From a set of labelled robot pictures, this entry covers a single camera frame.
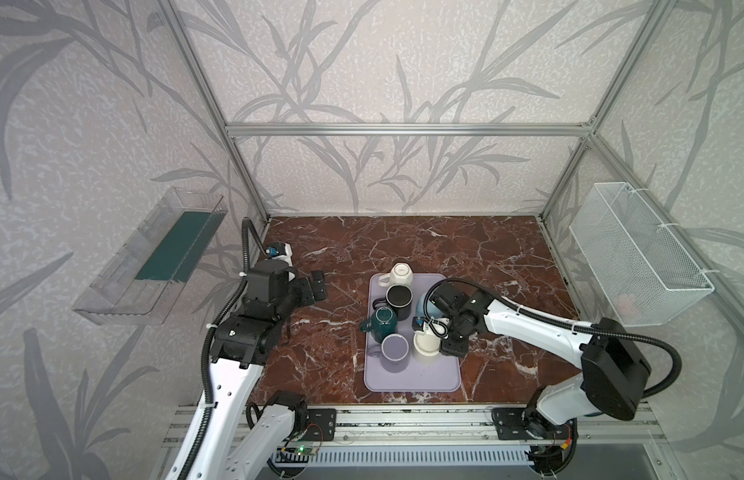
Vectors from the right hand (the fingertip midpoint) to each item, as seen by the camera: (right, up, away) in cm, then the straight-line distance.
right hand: (445, 329), depth 85 cm
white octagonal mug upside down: (-13, +15, +6) cm, 21 cm away
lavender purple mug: (-15, -3, -6) cm, 17 cm away
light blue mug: (-6, +9, -13) cm, 16 cm away
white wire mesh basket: (+37, +18, -24) cm, 48 cm away
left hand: (-34, +19, -15) cm, 42 cm away
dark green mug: (-18, +3, -5) cm, 19 cm away
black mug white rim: (-13, +9, +2) cm, 16 cm away
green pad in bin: (-62, +23, -20) cm, 69 cm away
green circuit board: (-36, -25, -14) cm, 46 cm away
